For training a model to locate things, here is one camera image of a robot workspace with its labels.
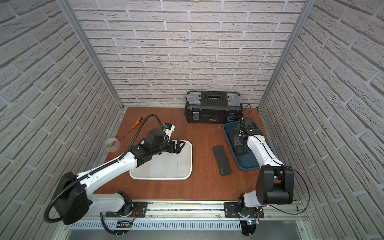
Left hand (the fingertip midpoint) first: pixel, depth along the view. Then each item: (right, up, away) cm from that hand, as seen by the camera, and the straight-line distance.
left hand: (181, 140), depth 80 cm
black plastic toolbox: (+19, +20, +17) cm, 32 cm away
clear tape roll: (-51, -4, +18) cm, 54 cm away
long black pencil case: (+31, -2, -1) cm, 31 cm away
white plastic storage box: (-9, -16, +5) cm, 19 cm away
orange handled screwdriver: (-35, +11, +29) cm, 47 cm away
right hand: (+38, -1, +8) cm, 39 cm away
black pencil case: (+24, -14, +11) cm, 30 cm away
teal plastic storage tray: (+41, -16, +17) cm, 47 cm away
